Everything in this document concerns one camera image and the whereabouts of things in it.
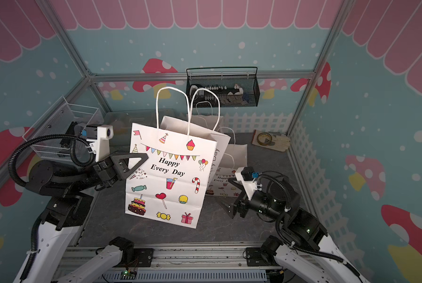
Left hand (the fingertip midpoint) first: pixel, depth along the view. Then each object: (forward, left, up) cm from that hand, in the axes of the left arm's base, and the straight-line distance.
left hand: (149, 163), depth 44 cm
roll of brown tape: (+56, -48, -49) cm, 88 cm away
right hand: (+1, -19, -16) cm, 25 cm away
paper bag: (+44, -15, -25) cm, 53 cm away
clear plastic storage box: (+51, +39, -31) cm, 71 cm away
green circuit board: (-20, +19, -53) cm, 60 cm away
